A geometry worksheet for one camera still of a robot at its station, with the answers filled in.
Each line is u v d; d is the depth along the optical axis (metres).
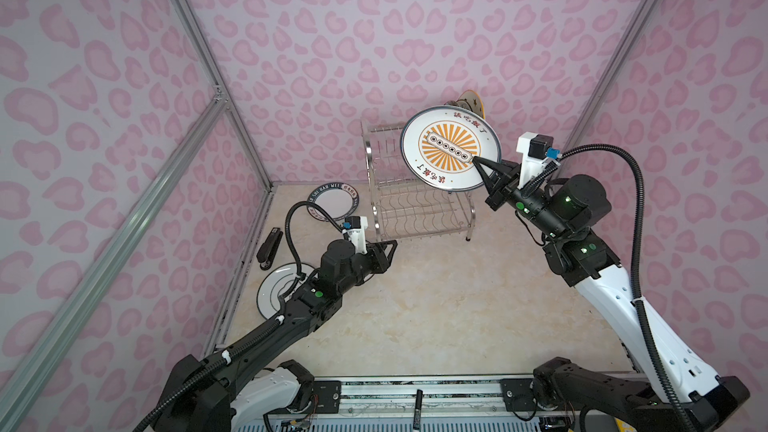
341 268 0.59
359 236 0.69
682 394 0.37
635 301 0.42
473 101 0.78
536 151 0.48
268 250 0.99
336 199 1.14
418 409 0.72
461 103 0.80
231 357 0.43
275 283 0.93
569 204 0.44
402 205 1.07
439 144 0.59
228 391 0.40
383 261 0.69
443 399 0.75
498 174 0.54
